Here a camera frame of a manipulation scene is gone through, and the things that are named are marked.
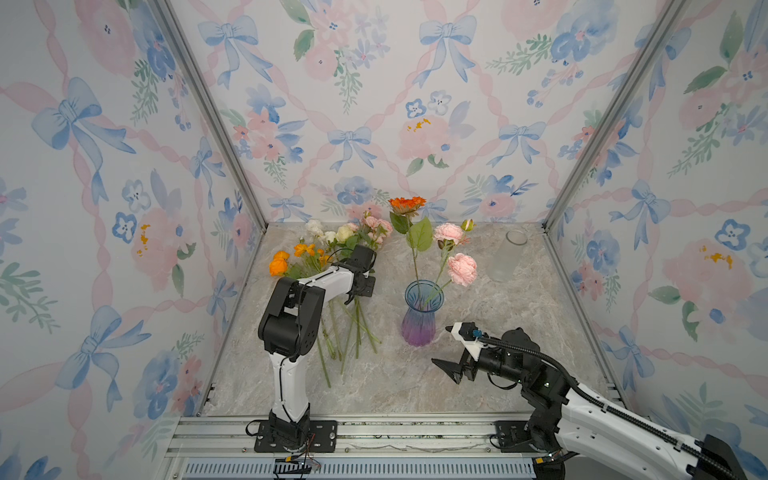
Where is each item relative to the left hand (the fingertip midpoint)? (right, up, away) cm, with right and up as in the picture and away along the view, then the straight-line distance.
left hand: (363, 283), depth 101 cm
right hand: (+22, -12, -26) cm, 36 cm away
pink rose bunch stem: (0, -12, -7) cm, 14 cm away
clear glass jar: (+47, +7, -3) cm, 47 cm away
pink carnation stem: (+24, +6, -33) cm, 41 cm away
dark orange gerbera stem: (+16, +15, -26) cm, 34 cm away
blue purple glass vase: (+18, -13, -9) cm, 24 cm away
